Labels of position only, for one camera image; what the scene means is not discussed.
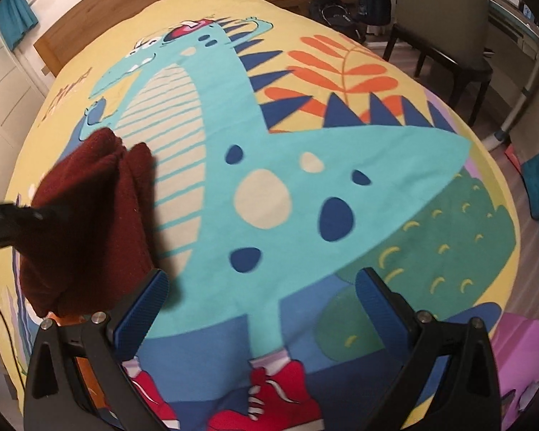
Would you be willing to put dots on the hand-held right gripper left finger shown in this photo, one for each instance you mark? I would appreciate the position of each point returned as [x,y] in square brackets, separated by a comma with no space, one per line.
[139,309]

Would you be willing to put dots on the yellow dinosaur printed blanket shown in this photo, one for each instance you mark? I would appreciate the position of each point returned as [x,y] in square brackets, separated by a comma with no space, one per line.
[296,179]

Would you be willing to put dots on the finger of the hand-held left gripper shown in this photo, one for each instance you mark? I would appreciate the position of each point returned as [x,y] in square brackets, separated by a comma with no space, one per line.
[9,222]

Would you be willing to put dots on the pink mat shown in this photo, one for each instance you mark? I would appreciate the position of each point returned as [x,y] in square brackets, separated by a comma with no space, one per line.
[519,350]

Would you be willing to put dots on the grey chair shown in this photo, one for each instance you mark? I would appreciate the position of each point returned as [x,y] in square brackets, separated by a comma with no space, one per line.
[435,9]

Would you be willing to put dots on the teal curtain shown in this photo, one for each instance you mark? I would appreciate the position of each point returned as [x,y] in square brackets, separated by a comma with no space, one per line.
[15,18]

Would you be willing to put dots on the white wardrobe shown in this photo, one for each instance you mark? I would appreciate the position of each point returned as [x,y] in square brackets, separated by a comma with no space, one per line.
[4,90]

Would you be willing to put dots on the wooden headboard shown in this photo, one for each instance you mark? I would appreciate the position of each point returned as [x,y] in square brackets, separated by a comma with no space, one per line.
[116,13]

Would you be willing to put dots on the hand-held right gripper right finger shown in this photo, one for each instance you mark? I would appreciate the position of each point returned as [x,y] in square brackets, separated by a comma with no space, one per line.
[384,309]

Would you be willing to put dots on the black bag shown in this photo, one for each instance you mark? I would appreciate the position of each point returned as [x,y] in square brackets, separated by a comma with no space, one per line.
[337,15]

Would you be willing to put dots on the grey desk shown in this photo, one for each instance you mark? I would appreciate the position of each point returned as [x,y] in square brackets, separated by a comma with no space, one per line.
[521,22]

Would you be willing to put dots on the wall switch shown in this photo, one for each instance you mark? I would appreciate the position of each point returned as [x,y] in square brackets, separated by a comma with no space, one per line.
[45,72]

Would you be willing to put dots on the dark red knit sweater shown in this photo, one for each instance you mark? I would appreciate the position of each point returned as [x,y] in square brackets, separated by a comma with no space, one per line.
[94,215]

